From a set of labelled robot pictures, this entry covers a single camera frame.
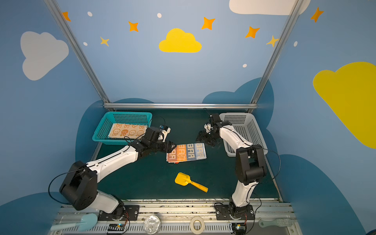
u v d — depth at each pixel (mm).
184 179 840
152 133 662
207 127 852
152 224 667
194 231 691
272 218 733
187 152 957
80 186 425
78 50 840
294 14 718
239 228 733
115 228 731
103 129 1013
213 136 781
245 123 1111
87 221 712
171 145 781
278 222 716
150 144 667
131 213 742
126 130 1044
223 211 747
